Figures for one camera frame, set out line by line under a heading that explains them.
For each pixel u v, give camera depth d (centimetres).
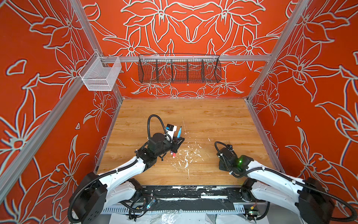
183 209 70
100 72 90
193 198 73
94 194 40
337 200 37
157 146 59
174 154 87
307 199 40
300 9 71
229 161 64
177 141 69
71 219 39
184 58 92
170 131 68
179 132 74
